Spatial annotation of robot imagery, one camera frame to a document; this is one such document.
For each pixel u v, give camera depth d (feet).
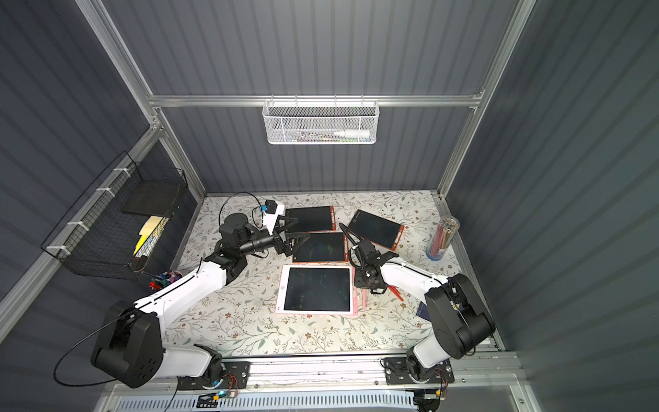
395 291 2.97
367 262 2.32
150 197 2.58
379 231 3.54
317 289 3.02
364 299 2.85
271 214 2.20
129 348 1.36
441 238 2.88
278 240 2.23
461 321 1.44
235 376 2.39
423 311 2.77
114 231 2.37
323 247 3.34
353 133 3.06
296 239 2.30
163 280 2.61
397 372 2.41
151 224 2.48
